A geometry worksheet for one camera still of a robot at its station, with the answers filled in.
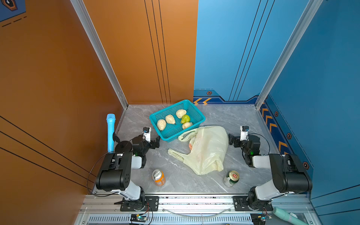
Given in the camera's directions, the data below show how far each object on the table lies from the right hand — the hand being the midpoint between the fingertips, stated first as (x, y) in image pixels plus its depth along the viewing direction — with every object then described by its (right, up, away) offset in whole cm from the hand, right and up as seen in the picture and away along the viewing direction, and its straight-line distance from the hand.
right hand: (236, 134), depth 94 cm
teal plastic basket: (-44, +1, +8) cm, 45 cm away
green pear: (-35, +10, +10) cm, 38 cm away
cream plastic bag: (-21, -7, -10) cm, 24 cm away
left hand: (-56, +1, 0) cm, 56 cm away
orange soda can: (-49, -20, -22) cm, 57 cm away
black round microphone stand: (-78, -9, +2) cm, 79 cm away
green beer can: (-11, -21, -21) cm, 31 cm away
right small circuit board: (+1, -41, -23) cm, 47 cm away
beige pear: (-34, +6, +5) cm, 35 cm away
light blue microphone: (-77, +11, -15) cm, 79 cm away
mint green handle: (+14, -37, -27) cm, 48 cm away
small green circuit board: (-59, -40, -24) cm, 75 cm away
